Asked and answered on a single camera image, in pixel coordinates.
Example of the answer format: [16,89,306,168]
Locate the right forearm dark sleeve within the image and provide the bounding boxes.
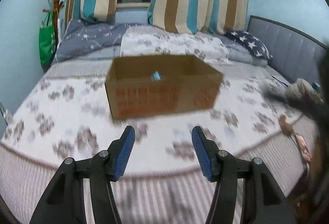
[264,38,329,224]

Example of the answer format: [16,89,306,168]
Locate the wooden block toy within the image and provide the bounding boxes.
[278,115,294,136]

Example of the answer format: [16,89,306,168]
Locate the floral checked bedspread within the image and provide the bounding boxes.
[1,59,317,223]

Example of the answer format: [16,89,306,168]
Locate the white plastic bag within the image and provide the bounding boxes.
[284,78,324,110]

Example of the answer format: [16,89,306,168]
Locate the brown cardboard box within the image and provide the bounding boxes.
[105,55,223,120]

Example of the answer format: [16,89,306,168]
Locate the grey padded headboard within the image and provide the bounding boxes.
[247,15,327,84]

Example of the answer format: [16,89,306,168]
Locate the blue small carton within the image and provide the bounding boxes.
[151,71,162,81]

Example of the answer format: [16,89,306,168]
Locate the star pattern navy pillow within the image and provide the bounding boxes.
[225,30,272,60]

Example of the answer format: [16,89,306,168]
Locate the green shopping bag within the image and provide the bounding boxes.
[38,11,56,66]

